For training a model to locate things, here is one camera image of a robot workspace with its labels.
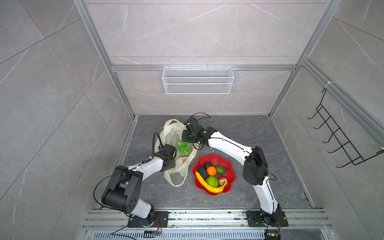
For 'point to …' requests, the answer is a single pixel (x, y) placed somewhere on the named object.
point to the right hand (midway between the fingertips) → (182, 135)
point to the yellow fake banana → (213, 189)
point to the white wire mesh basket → (198, 80)
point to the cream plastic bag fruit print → (171, 134)
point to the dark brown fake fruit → (207, 164)
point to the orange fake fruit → (211, 170)
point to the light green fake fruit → (212, 181)
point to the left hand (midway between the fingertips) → (169, 160)
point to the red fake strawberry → (222, 180)
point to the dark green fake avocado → (220, 170)
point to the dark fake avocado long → (203, 171)
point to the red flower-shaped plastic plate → (230, 173)
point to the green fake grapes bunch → (184, 147)
